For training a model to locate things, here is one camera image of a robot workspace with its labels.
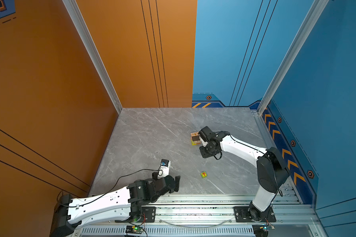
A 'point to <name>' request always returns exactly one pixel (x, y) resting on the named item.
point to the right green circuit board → (266, 227)
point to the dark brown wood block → (196, 138)
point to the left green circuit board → (134, 229)
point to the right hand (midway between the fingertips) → (203, 154)
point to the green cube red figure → (203, 174)
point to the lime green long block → (193, 143)
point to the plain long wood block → (194, 141)
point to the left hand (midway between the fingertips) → (174, 176)
